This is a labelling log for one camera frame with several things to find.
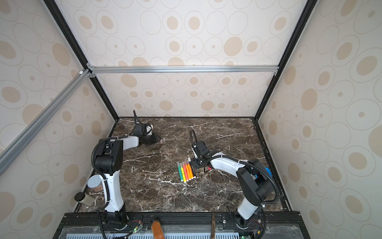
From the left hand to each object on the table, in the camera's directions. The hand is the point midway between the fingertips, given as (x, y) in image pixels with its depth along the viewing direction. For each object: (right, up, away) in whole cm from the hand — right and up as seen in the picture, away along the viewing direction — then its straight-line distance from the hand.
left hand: (163, 135), depth 104 cm
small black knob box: (-33, -30, -31) cm, 54 cm away
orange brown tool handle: (+5, -44, -35) cm, 57 cm away
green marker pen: (+13, -21, -14) cm, 29 cm away
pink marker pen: (+28, -13, -40) cm, 51 cm away
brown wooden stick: (+31, -46, -34) cm, 65 cm away
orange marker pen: (+18, -21, -15) cm, 31 cm away
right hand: (+26, -16, -12) cm, 33 cm away
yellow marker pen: (+15, -22, -15) cm, 30 cm away
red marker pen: (+17, -21, -14) cm, 30 cm away
